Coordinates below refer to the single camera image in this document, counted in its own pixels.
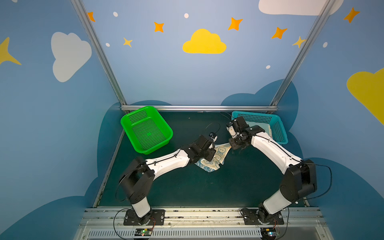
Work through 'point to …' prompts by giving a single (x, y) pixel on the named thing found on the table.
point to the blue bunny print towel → (221, 152)
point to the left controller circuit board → (143, 232)
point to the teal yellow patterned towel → (265, 126)
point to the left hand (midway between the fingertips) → (214, 150)
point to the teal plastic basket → (268, 121)
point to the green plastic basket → (147, 129)
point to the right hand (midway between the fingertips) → (237, 140)
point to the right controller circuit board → (268, 232)
